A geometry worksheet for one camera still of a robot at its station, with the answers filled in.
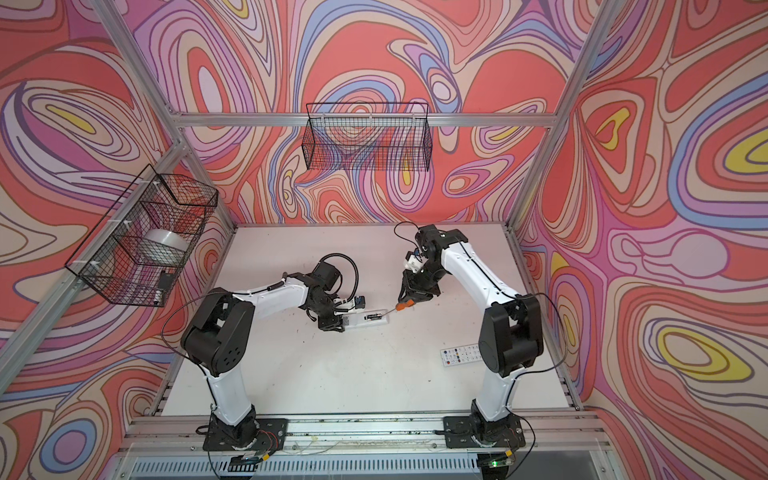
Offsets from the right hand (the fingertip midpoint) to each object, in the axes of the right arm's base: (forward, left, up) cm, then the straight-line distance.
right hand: (408, 305), depth 82 cm
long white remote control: (+3, +13, -12) cm, 17 cm away
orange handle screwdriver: (0, +2, 0) cm, 2 cm away
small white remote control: (-9, -15, -13) cm, 22 cm away
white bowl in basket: (+11, +60, +19) cm, 64 cm away
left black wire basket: (+8, +68, +17) cm, 71 cm away
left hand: (+4, +20, -13) cm, 25 cm away
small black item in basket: (+2, +61, +12) cm, 62 cm away
